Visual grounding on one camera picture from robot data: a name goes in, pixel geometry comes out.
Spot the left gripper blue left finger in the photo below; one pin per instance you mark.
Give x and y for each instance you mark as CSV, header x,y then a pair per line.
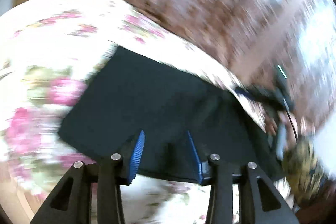
x,y
70,199

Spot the person's right hand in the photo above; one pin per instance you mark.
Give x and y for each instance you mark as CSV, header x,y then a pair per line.
x,y
288,120

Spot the black embroidered pants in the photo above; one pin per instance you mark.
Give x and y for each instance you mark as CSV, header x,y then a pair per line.
x,y
134,94

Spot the brown floral curtain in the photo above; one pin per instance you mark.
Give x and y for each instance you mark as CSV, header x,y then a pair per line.
x,y
250,37

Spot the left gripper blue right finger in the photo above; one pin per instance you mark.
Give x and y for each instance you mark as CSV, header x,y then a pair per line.
x,y
259,200

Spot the floral bed sheet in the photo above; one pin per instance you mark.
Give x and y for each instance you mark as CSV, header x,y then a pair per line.
x,y
50,51

